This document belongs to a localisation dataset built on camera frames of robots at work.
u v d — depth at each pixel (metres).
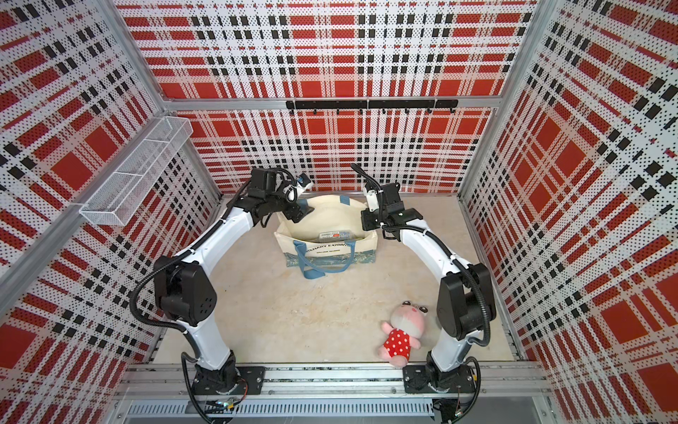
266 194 0.69
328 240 0.98
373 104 0.90
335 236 0.99
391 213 0.66
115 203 0.69
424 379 0.73
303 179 0.75
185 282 0.47
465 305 0.46
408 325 0.78
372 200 0.79
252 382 0.74
